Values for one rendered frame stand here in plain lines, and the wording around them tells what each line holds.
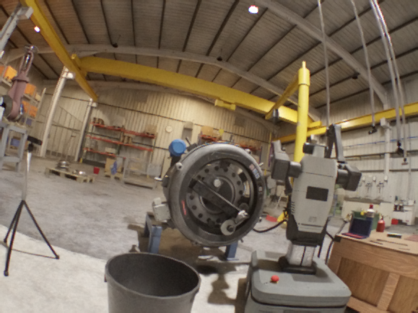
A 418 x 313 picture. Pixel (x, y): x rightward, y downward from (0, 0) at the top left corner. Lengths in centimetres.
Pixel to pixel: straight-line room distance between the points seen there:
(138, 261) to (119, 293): 25
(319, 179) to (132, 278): 102
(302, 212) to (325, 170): 26
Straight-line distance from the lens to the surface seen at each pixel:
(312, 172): 117
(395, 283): 135
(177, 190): 131
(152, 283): 90
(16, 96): 504
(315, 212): 119
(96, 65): 1401
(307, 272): 125
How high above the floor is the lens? 69
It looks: 7 degrees up
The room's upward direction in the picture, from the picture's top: 10 degrees clockwise
